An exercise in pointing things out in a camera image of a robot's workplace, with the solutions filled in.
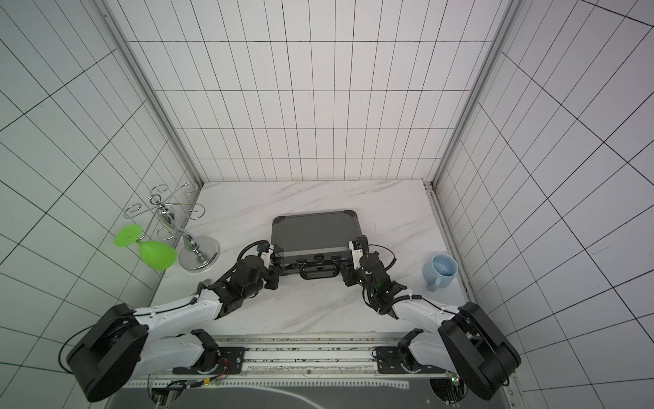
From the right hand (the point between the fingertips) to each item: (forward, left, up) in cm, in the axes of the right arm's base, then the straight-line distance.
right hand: (343, 259), depth 88 cm
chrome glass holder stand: (+1, +55, -4) cm, 55 cm away
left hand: (-6, +23, -2) cm, 24 cm away
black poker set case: (+1, +10, +7) cm, 12 cm away
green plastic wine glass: (-10, +55, +15) cm, 58 cm away
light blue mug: (0, -35, -5) cm, 35 cm away
